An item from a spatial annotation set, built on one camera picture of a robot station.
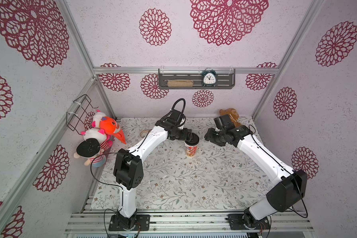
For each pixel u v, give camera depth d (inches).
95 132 33.3
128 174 19.6
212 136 28.6
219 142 27.2
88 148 30.1
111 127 35.1
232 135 21.8
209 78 35.4
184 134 30.7
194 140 33.9
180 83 35.0
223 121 24.0
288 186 16.0
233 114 44.4
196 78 36.1
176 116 27.6
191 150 35.4
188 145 33.6
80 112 31.4
